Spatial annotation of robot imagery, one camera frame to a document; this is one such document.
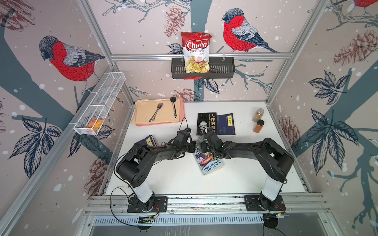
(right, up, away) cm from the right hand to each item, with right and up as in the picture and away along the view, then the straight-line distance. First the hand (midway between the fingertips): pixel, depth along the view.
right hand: (201, 145), depth 94 cm
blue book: (+18, +13, +10) cm, 24 cm away
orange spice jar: (+38, +12, +2) cm, 40 cm away
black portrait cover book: (+4, +16, +14) cm, 21 cm away
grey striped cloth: (-2, 0, -5) cm, 5 cm away
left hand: (-2, +1, -1) cm, 2 cm away
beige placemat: (-46, +25, +25) cm, 57 cm away
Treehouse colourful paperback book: (+3, -9, -8) cm, 13 cm away
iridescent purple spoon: (-33, +27, +25) cm, 50 cm away
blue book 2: (-34, +3, -2) cm, 34 cm away
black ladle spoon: (-22, +32, +27) cm, 48 cm away
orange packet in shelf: (-49, +16, -29) cm, 59 cm away
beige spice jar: (+41, +20, +9) cm, 47 cm away
